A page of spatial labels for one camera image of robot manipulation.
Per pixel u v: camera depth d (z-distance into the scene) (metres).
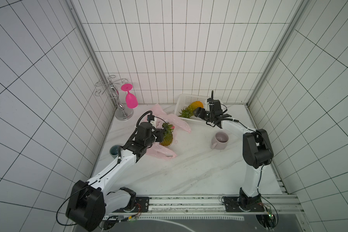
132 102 0.99
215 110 0.76
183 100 1.15
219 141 0.89
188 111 1.04
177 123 0.84
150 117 0.69
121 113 1.11
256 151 0.52
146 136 0.62
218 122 0.72
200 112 0.87
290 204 0.75
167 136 0.87
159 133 0.71
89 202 0.39
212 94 0.76
